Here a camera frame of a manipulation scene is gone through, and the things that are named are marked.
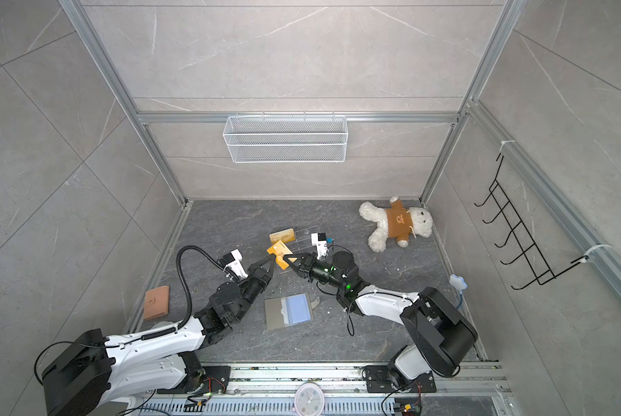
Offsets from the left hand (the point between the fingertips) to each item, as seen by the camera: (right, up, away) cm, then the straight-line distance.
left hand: (279, 254), depth 73 cm
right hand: (+2, -2, +1) cm, 3 cm away
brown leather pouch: (-45, -19, +15) cm, 51 cm away
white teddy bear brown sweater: (+42, +9, +28) cm, 52 cm away
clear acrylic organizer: (+5, +2, +26) cm, 27 cm away
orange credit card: (0, +1, +3) cm, 3 cm away
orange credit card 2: (-2, +4, +22) cm, 23 cm away
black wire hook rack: (+64, +2, -9) cm, 65 cm away
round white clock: (+9, -39, -5) cm, 40 cm away
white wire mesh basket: (-2, +42, +28) cm, 50 cm away
